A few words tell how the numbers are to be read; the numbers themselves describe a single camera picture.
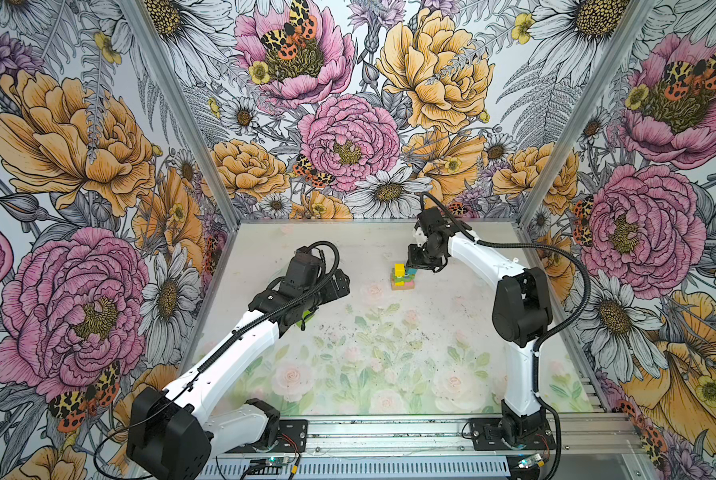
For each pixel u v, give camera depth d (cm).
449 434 76
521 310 55
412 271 97
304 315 69
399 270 97
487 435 73
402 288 102
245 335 49
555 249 56
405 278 99
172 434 38
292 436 73
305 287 59
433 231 73
